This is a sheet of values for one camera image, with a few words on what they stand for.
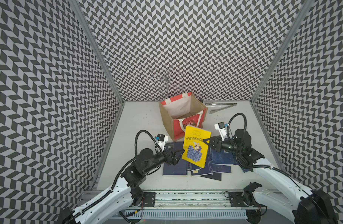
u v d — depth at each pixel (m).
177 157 0.63
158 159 0.61
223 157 0.85
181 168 0.80
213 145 0.68
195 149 0.76
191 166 0.80
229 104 1.17
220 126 0.68
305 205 0.39
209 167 0.79
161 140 0.65
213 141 0.68
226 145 0.67
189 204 0.72
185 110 0.99
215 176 0.79
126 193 0.52
